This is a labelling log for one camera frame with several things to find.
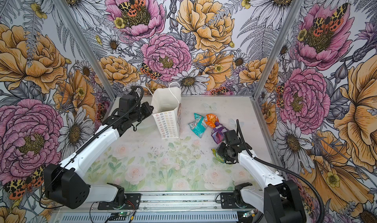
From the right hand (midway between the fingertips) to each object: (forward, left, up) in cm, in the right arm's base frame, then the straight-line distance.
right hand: (219, 156), depth 85 cm
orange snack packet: (+25, +3, +2) cm, 25 cm away
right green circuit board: (-26, -12, -5) cm, 29 cm away
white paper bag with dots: (+33, +32, +11) cm, 47 cm away
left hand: (+18, +36, +20) cm, 45 cm away
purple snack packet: (+15, -1, +2) cm, 15 cm away
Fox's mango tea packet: (-1, +1, +3) cm, 4 cm away
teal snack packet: (+21, +11, 0) cm, 24 cm away
